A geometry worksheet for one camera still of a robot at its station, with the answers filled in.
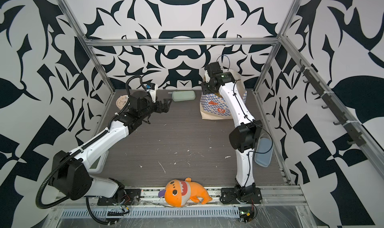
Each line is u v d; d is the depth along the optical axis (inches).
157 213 25.5
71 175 16.1
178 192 26.8
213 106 35.8
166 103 28.3
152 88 27.0
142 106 24.3
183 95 45.5
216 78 23.8
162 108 28.8
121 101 42.6
